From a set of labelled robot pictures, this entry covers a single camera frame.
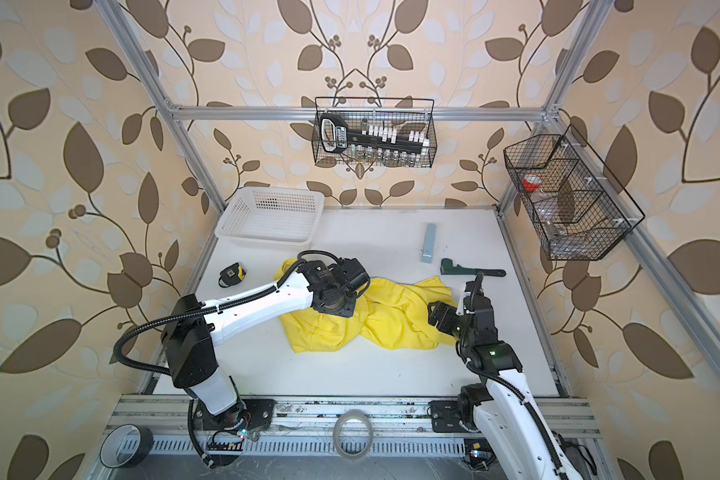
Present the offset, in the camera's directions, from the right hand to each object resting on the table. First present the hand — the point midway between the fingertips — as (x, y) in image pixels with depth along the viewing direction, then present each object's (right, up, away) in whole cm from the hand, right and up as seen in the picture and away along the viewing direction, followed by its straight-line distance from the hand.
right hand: (442, 313), depth 82 cm
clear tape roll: (-26, -25, -5) cm, 36 cm away
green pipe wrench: (+6, +10, +18) cm, 22 cm away
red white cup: (+24, +36, -1) cm, 43 cm away
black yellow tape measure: (-67, +8, +17) cm, 69 cm away
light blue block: (+1, +19, +24) cm, 31 cm away
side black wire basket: (+32, +27, -8) cm, 43 cm away
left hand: (-26, +2, -1) cm, 26 cm away
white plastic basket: (-60, +29, +36) cm, 76 cm away
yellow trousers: (-14, -2, +8) cm, 16 cm away
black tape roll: (-79, -29, -11) cm, 85 cm away
